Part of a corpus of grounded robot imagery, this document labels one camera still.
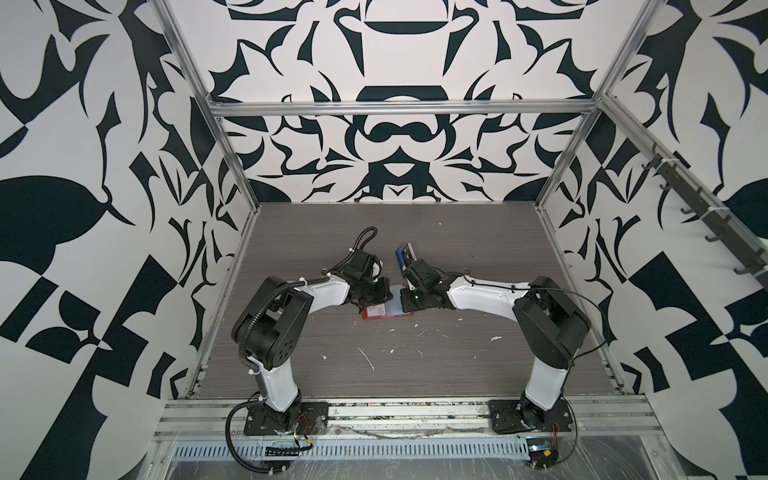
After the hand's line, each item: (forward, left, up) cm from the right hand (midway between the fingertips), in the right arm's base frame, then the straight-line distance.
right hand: (404, 299), depth 92 cm
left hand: (+2, +2, +2) cm, 3 cm away
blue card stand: (+16, -1, 0) cm, 16 cm away
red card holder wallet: (-2, +4, -1) cm, 4 cm away
